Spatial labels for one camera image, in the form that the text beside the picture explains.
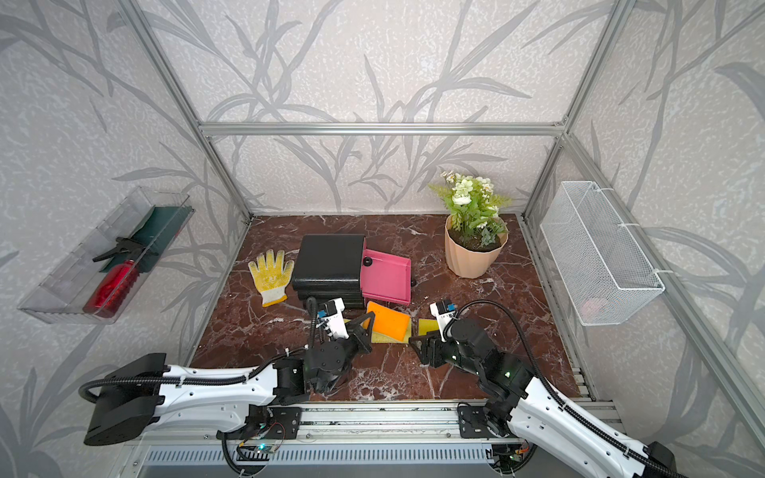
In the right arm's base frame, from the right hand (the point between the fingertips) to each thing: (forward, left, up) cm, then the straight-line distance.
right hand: (416, 337), depth 75 cm
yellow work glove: (+27, +49, -12) cm, 57 cm away
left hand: (+3, +9, +5) cm, 11 cm away
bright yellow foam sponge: (+9, -4, -14) cm, 17 cm away
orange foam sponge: (+3, +7, +4) cm, 9 cm away
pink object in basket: (+4, -42, +7) cm, 43 cm away
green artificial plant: (+32, -18, +14) cm, 39 cm away
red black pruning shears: (+13, +64, +23) cm, 70 cm away
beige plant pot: (+26, -17, -3) cm, 31 cm away
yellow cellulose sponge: (-1, +9, +2) cm, 9 cm away
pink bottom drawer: (+25, +9, -9) cm, 28 cm away
